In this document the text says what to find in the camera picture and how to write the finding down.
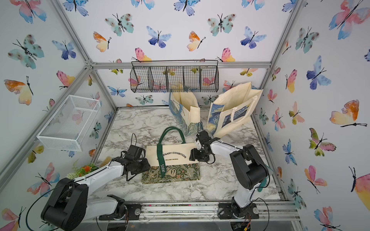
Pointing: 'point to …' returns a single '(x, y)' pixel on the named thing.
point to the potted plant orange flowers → (79, 172)
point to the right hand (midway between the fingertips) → (194, 158)
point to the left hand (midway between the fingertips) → (150, 165)
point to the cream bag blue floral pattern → (184, 106)
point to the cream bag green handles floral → (169, 162)
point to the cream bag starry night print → (232, 108)
